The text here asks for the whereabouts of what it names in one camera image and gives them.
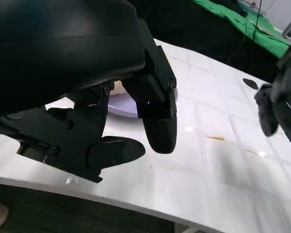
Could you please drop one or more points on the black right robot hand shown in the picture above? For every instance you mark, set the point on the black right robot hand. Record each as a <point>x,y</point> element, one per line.
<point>286,97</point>

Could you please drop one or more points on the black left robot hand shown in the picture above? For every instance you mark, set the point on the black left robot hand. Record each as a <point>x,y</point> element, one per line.
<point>63,48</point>

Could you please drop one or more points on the beige towel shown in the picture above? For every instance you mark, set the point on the beige towel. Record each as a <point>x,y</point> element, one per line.
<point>117,88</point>

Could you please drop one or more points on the lilac plate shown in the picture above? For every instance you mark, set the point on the lilac plate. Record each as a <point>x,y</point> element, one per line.
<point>121,106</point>

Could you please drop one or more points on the green cloth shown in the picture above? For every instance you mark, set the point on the green cloth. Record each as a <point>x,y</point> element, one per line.
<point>245,21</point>

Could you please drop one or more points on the black backdrop cloth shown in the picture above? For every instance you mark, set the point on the black backdrop cloth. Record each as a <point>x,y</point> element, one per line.
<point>203,34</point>

